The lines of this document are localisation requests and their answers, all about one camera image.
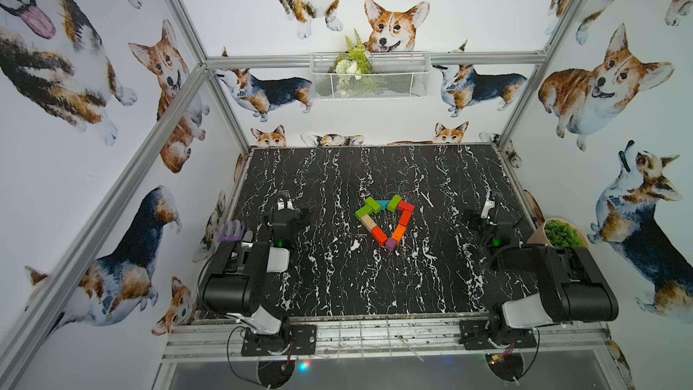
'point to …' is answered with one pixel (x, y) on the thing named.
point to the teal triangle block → (383, 203)
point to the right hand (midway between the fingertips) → (480, 203)
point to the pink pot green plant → (559, 232)
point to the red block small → (406, 206)
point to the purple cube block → (391, 244)
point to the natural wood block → (368, 222)
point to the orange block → (398, 232)
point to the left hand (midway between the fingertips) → (291, 201)
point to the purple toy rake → (224, 237)
